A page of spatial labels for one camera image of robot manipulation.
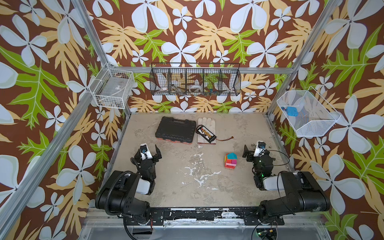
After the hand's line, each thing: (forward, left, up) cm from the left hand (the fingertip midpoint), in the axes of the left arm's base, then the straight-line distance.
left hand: (146, 146), depth 87 cm
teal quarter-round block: (-6, -50, -1) cm, 51 cm away
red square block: (-7, -49, -4) cm, 50 cm away
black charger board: (+16, -38, -9) cm, 42 cm away
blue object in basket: (+16, -86, +14) cm, 88 cm away
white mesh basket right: (+8, -93, +18) cm, 95 cm away
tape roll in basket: (+37, -29, +15) cm, 49 cm away
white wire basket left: (+26, +21, +21) cm, 40 cm away
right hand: (+2, -64, -1) cm, 64 cm away
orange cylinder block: (-4, -49, -7) cm, 49 cm away
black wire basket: (+41, -27, +19) cm, 53 cm away
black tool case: (+18, -21, -10) cm, 29 cm away
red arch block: (-9, -50, -8) cm, 51 cm away
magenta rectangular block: (-8, -52, -4) cm, 52 cm away
